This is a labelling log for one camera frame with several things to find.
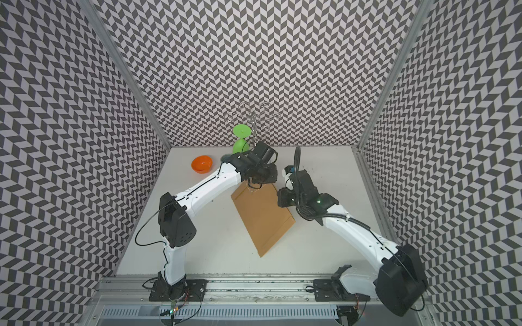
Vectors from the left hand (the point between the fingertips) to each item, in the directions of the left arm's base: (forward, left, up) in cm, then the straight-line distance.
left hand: (275, 179), depth 83 cm
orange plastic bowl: (+19, +38, -13) cm, 45 cm away
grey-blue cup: (+21, +25, -10) cm, 34 cm away
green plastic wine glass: (+14, +14, +14) cm, 24 cm away
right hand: (-7, -1, -2) cm, 7 cm away
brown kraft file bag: (-17, +4, -3) cm, 18 cm away
